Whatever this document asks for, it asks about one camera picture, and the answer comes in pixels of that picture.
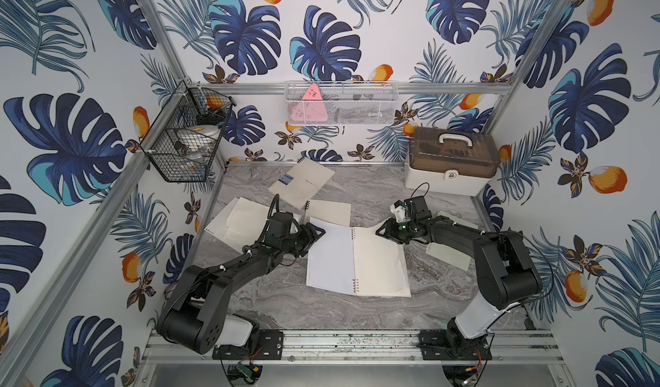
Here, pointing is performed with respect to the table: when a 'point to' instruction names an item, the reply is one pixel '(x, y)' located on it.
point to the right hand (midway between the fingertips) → (380, 232)
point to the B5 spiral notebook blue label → (332, 211)
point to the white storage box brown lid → (454, 161)
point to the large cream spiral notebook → (299, 186)
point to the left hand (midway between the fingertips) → (322, 232)
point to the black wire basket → (185, 140)
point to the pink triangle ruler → (311, 108)
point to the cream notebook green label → (356, 261)
